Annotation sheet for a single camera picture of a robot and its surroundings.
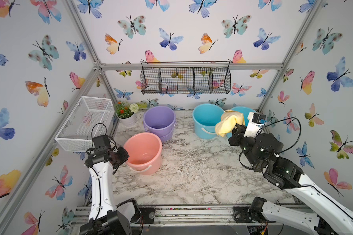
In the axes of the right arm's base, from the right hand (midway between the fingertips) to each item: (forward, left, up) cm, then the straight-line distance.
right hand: (235, 122), depth 59 cm
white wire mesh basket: (+19, +78, -21) cm, 83 cm away
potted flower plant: (+28, +61, -27) cm, 73 cm away
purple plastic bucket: (+32, +40, -38) cm, 64 cm away
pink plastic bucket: (+5, +45, -38) cm, 59 cm away
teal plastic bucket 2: (+25, +8, -25) cm, 37 cm away
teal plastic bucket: (+32, -18, -25) cm, 45 cm away
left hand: (-4, +51, -25) cm, 57 cm away
